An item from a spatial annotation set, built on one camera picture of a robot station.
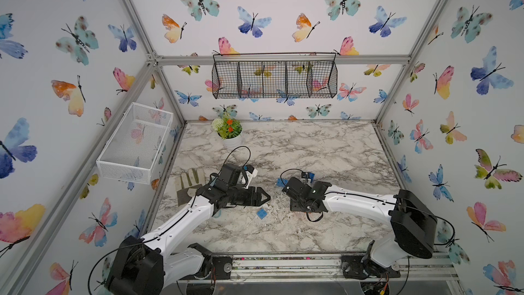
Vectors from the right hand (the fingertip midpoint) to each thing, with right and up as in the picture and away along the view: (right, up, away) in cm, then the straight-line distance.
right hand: (298, 202), depth 84 cm
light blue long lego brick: (-8, +12, -18) cm, 23 cm away
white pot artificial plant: (-31, +30, +14) cm, 45 cm away
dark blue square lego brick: (+7, +9, +10) cm, 16 cm away
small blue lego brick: (-15, -5, +2) cm, 16 cm away
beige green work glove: (-49, +6, +11) cm, 51 cm away
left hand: (-13, +4, -6) cm, 15 cm away
